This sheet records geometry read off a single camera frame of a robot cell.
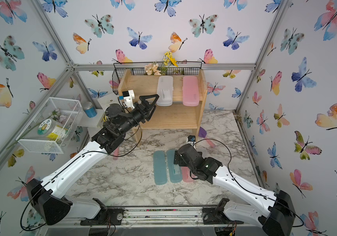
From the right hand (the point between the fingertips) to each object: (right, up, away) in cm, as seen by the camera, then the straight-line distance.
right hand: (183, 152), depth 77 cm
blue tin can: (-57, +24, +14) cm, 63 cm away
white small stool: (-50, +30, +19) cm, 61 cm away
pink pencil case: (+2, -15, +9) cm, 18 cm away
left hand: (-12, +25, -16) cm, 32 cm away
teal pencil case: (-13, -16, +11) cm, 24 cm away
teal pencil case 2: (-4, -13, +10) cm, 17 cm away
